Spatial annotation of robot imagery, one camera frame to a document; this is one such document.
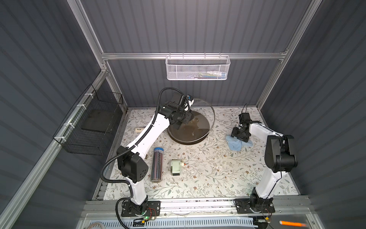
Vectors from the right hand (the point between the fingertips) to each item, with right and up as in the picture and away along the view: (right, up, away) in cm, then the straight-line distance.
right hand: (238, 136), depth 98 cm
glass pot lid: (-27, +20, -13) cm, 36 cm away
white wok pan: (-31, +4, -9) cm, 32 cm away
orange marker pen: (+16, -41, -28) cm, 52 cm away
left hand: (-34, +13, -18) cm, 41 cm away
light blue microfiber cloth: (-3, -5, -5) cm, 8 cm away
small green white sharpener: (-43, -17, -15) cm, 48 cm away
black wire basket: (-87, +7, -26) cm, 92 cm away
